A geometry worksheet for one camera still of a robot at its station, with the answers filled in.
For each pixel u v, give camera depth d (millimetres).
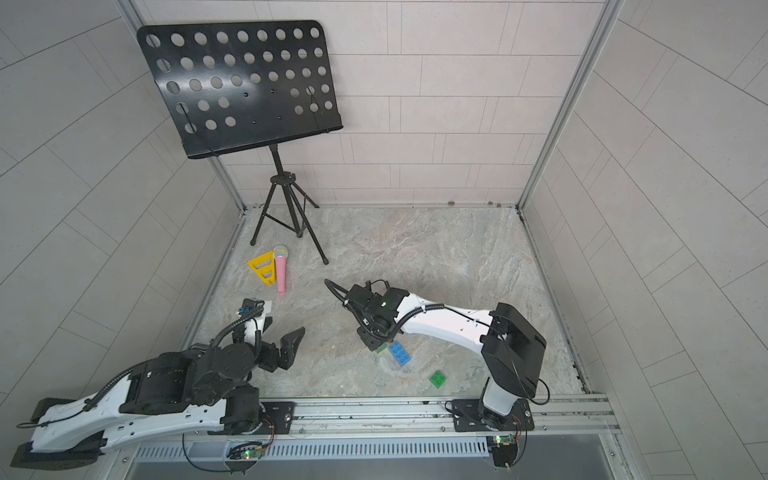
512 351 411
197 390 462
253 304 541
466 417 681
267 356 547
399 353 805
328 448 680
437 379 766
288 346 569
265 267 982
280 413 722
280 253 991
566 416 734
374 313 584
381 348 686
